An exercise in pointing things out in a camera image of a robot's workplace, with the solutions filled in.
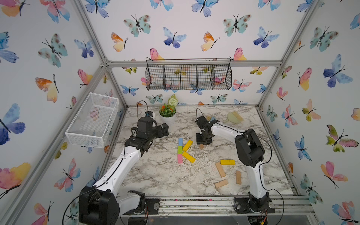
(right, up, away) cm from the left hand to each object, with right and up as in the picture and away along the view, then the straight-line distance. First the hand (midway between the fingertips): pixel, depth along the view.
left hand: (162, 125), depth 82 cm
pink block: (+10, -22, +9) cm, 25 cm away
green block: (+10, -17, +13) cm, 23 cm away
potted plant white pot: (+1, +7, +14) cm, 16 cm away
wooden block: (+35, -27, +5) cm, 44 cm away
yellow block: (+15, -14, +15) cm, 25 cm away
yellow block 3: (+40, -23, +7) cm, 47 cm away
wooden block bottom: (+34, -33, -1) cm, 47 cm away
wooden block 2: (+44, -30, +1) cm, 54 cm away
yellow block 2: (+16, -21, +9) cm, 28 cm away
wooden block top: (+24, -15, +14) cm, 32 cm away
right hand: (+23, -12, +15) cm, 30 cm away
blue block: (+10, -12, +17) cm, 23 cm away
